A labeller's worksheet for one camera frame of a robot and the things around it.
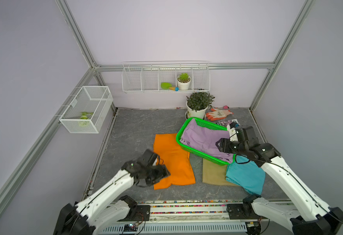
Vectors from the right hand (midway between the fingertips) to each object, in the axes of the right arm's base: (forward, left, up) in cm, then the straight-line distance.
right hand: (220, 143), depth 76 cm
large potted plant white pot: (+33, +8, -3) cm, 34 cm away
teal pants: (-11, -16, -15) cm, 25 cm away
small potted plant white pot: (+38, +18, +12) cm, 44 cm away
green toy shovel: (+42, +29, +5) cm, 51 cm away
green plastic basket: (+24, +3, -14) cm, 27 cm away
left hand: (-14, +29, -12) cm, 34 cm away
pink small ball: (+48, -19, -22) cm, 56 cm away
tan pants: (-9, +1, -19) cm, 21 cm away
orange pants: (+1, +23, -20) cm, 31 cm away
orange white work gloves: (+39, -9, -20) cm, 44 cm away
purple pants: (+13, +3, -16) cm, 21 cm away
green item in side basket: (+8, +70, +9) cm, 71 cm away
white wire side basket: (+18, +72, +6) cm, 75 cm away
